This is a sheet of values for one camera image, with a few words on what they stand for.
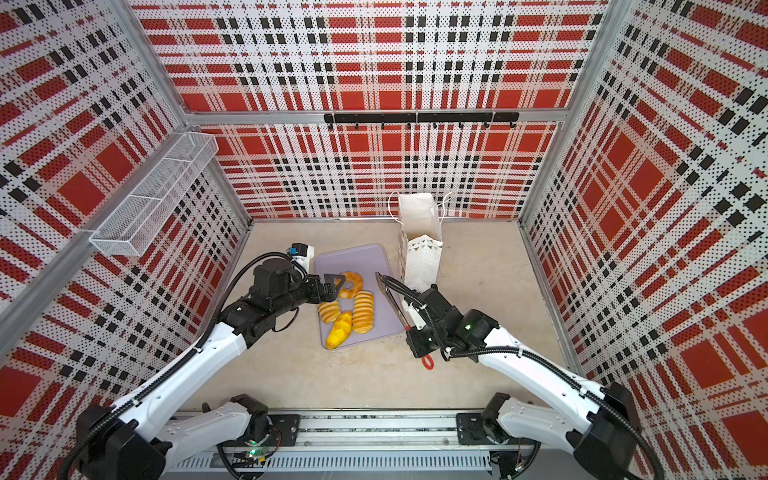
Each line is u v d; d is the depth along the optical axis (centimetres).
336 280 70
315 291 68
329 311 91
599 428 38
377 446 73
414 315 60
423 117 89
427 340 63
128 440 37
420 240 82
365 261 111
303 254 69
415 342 65
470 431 71
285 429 73
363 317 91
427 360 70
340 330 88
